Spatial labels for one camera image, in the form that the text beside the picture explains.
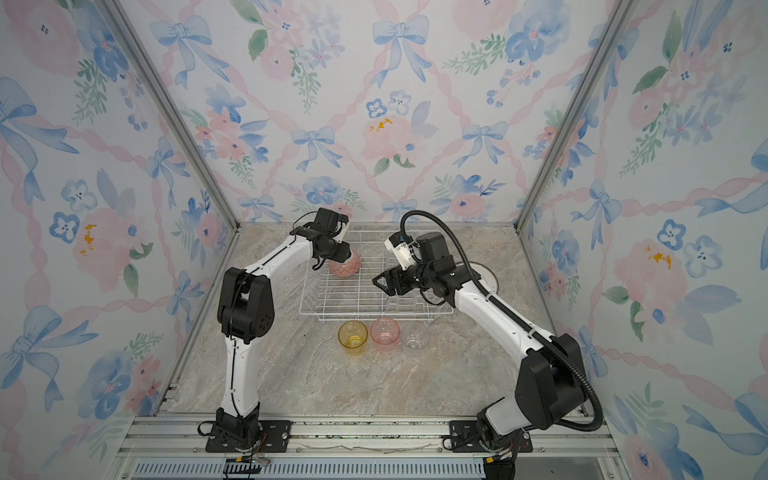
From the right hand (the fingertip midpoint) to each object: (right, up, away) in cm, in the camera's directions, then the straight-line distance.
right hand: (383, 274), depth 80 cm
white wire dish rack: (-13, -7, +20) cm, 25 cm away
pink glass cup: (0, -18, +10) cm, 21 cm away
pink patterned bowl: (-13, +1, +20) cm, 24 cm away
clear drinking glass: (+9, -19, +8) cm, 22 cm away
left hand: (-14, +7, +20) cm, 26 cm away
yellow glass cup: (-9, -19, +10) cm, 24 cm away
